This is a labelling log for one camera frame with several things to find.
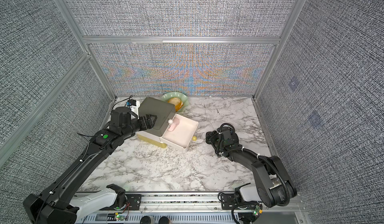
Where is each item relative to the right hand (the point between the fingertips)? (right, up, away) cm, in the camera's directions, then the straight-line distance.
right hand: (207, 133), depth 91 cm
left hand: (-28, +11, -17) cm, 35 cm away
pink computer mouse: (-20, +6, +1) cm, 21 cm away
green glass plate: (-15, +23, +23) cm, 36 cm away
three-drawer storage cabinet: (-25, +14, -5) cm, 29 cm away
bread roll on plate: (-20, +20, +17) cm, 33 cm away
